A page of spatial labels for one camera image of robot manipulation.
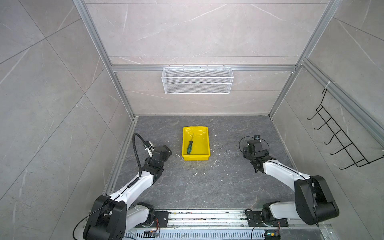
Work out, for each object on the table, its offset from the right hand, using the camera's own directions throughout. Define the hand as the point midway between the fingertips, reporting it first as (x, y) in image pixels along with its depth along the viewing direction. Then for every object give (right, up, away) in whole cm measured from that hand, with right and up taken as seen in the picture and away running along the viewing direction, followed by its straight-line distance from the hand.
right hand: (255, 148), depth 92 cm
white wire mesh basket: (-36, +46, +9) cm, 59 cm away
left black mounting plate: (-55, -33, -18) cm, 66 cm away
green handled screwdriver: (-41, 0, +7) cm, 42 cm away
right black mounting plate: (-8, -33, -19) cm, 39 cm away
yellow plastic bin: (-34, 0, +9) cm, 35 cm away
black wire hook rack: (+28, +5, -29) cm, 41 cm away
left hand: (-58, +2, -4) cm, 58 cm away
